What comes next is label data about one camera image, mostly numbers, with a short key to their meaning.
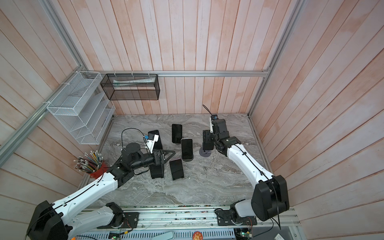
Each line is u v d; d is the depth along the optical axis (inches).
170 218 29.8
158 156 25.7
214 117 28.8
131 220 29.0
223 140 24.1
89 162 31.3
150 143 26.5
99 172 30.7
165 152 25.6
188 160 36.5
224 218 28.8
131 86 40.7
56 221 15.3
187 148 34.6
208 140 30.0
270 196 16.2
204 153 37.3
